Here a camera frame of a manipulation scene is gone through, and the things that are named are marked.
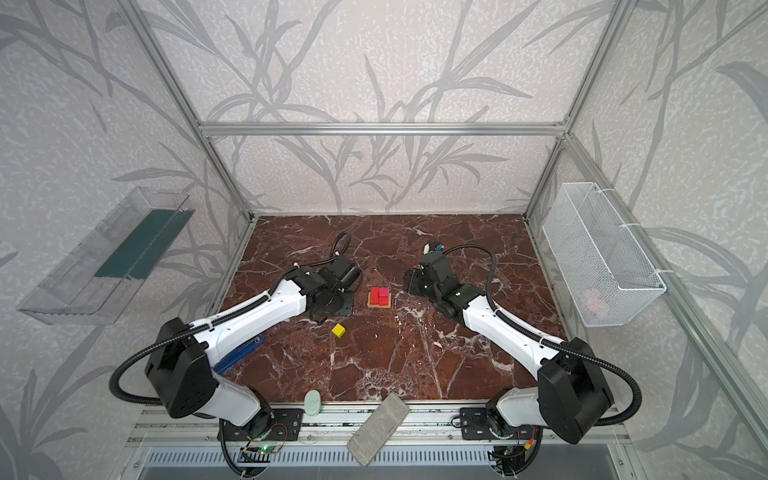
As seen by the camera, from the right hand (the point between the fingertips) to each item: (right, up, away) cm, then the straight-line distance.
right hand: (411, 267), depth 85 cm
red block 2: (-9, -12, +9) cm, 17 cm away
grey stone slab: (-8, -37, -14) cm, 41 cm away
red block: (-12, -10, +9) cm, 18 cm away
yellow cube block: (-22, -19, +4) cm, 29 cm away
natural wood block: (-10, -13, +9) cm, 19 cm away
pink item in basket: (+45, -8, -12) cm, 47 cm away
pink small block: (-9, -9, +9) cm, 16 cm away
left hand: (-18, -9, -1) cm, 20 cm away
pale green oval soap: (-26, -34, -10) cm, 43 cm away
